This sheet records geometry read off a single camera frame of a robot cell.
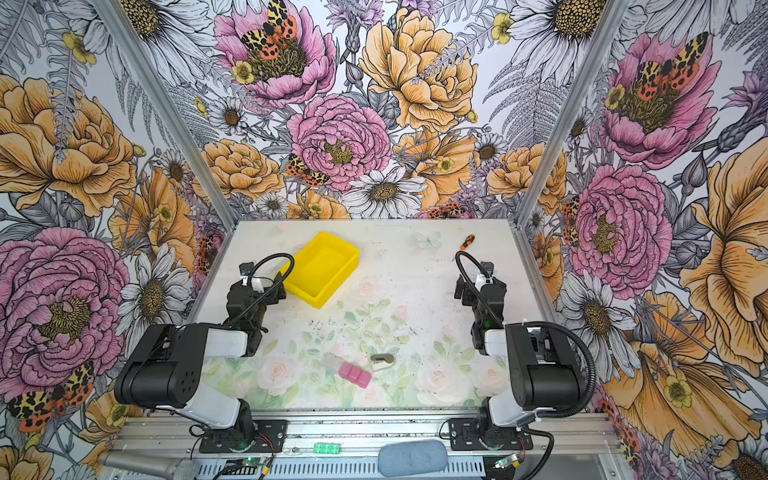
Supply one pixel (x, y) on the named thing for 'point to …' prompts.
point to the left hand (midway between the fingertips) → (266, 281)
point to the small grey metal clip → (382, 357)
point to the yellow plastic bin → (321, 269)
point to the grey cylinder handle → (158, 463)
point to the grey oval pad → (407, 457)
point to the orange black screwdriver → (468, 241)
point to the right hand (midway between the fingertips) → (476, 283)
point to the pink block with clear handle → (355, 375)
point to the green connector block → (327, 449)
